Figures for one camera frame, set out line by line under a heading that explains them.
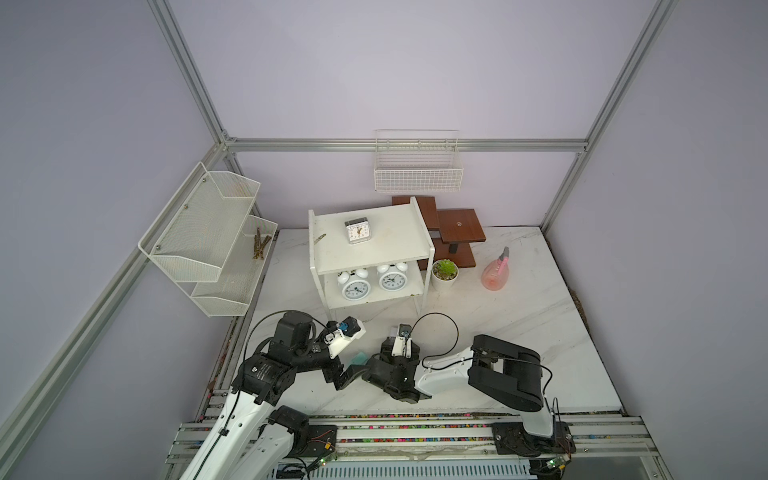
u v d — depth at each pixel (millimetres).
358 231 705
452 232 990
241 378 484
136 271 597
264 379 484
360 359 805
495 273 1040
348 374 614
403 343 758
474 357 519
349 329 592
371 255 712
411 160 956
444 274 969
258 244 979
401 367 700
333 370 610
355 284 770
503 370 519
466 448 732
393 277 800
